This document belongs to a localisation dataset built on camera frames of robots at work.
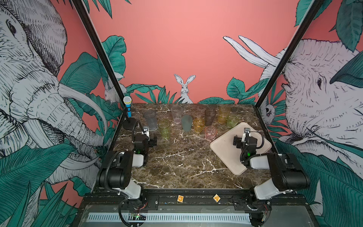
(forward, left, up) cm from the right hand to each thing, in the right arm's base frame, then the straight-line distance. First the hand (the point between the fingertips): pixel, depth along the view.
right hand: (243, 133), depth 94 cm
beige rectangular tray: (-5, +12, -9) cm, 16 cm away
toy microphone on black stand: (+12, +83, -6) cm, 84 cm away
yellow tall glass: (+26, +8, -5) cm, 27 cm away
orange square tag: (-39, +42, -6) cm, 57 cm away
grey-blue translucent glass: (+9, +64, +2) cm, 65 cm away
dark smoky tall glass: (+13, +22, +2) cm, 25 cm away
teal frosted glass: (+14, +38, -4) cm, 41 cm away
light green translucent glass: (+8, +55, -3) cm, 56 cm away
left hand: (0, +65, +1) cm, 65 cm away
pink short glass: (+4, +21, -6) cm, 22 cm away
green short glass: (+16, +2, -7) cm, 18 cm away
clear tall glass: (+27, +47, -8) cm, 55 cm away
